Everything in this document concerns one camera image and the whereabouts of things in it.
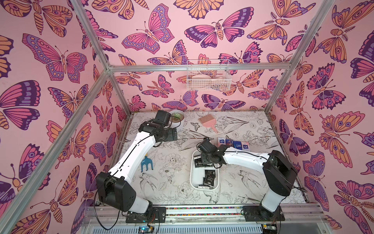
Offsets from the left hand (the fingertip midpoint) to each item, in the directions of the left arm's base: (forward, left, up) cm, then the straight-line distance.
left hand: (169, 134), depth 82 cm
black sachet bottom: (-21, -22, -16) cm, 34 cm away
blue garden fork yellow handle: (-7, +17, -19) cm, 26 cm away
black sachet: (-8, -16, -17) cm, 25 cm away
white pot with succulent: (+21, -2, -9) cm, 23 cm away
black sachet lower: (-16, -23, -17) cm, 33 cm away
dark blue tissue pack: (+6, -38, -17) cm, 42 cm away
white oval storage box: (-15, -16, -20) cm, 29 cm away
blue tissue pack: (+4, -44, -17) cm, 47 cm away
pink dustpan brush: (+27, -26, -19) cm, 42 cm away
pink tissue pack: (+3, -49, -18) cm, 52 cm away
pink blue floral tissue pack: (+7, -33, -17) cm, 38 cm away
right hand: (-7, -19, -15) cm, 26 cm away
